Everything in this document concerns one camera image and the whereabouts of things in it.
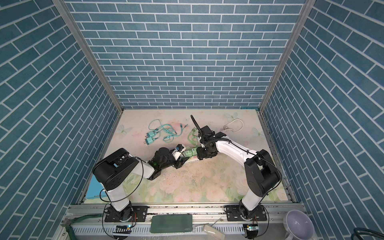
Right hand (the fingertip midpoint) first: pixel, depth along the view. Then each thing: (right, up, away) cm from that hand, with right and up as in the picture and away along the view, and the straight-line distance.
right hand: (200, 154), depth 88 cm
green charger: (-7, 0, 0) cm, 7 cm away
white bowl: (+46, -30, -18) cm, 58 cm away
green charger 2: (-4, +1, +1) cm, 4 cm away
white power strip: (-5, -3, +3) cm, 6 cm away
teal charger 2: (-34, +7, +11) cm, 37 cm away
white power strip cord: (+23, +13, +17) cm, 31 cm away
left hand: (-10, -1, +4) cm, 11 cm away
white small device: (+6, -32, -20) cm, 38 cm away
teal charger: (-35, +11, +15) cm, 40 cm away
